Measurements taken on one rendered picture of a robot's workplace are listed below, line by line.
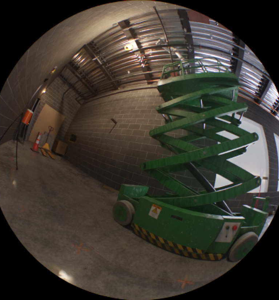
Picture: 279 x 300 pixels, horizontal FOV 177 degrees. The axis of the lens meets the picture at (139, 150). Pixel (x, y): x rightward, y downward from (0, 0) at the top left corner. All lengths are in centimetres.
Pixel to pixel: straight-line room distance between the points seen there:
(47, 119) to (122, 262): 685
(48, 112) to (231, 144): 738
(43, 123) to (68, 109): 207
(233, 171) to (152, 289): 110
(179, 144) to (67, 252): 139
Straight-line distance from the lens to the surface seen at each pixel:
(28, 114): 401
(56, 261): 76
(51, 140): 554
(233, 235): 101
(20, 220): 98
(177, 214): 78
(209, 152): 96
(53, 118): 688
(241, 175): 108
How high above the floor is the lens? 68
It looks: 13 degrees up
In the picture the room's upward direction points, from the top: 16 degrees clockwise
